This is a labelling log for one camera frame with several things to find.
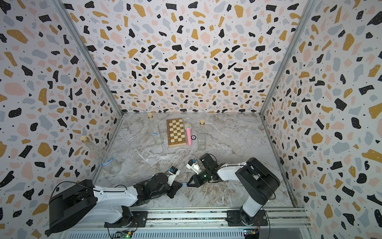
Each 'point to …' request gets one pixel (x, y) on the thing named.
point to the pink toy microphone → (188, 127)
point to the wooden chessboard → (176, 134)
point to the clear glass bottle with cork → (202, 136)
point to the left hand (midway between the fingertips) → (184, 185)
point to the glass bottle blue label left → (105, 160)
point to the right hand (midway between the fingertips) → (189, 185)
